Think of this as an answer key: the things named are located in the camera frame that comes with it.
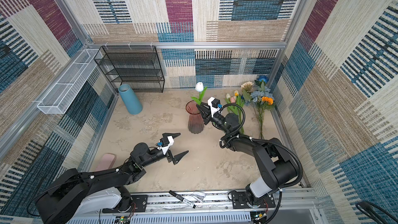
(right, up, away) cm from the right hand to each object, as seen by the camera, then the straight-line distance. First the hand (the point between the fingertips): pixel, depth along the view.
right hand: (198, 104), depth 79 cm
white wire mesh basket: (-63, +2, -8) cm, 64 cm away
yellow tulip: (+18, -9, -15) cm, 25 cm away
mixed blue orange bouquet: (+39, +7, +23) cm, 46 cm away
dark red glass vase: (-2, -11, +21) cm, 24 cm away
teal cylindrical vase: (-43, +3, +20) cm, 47 cm away
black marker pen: (-3, -46, -6) cm, 47 cm away
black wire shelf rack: (-43, +26, +30) cm, 58 cm away
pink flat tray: (-50, -31, +7) cm, 59 cm away
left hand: (-7, -17, -4) cm, 19 cm away
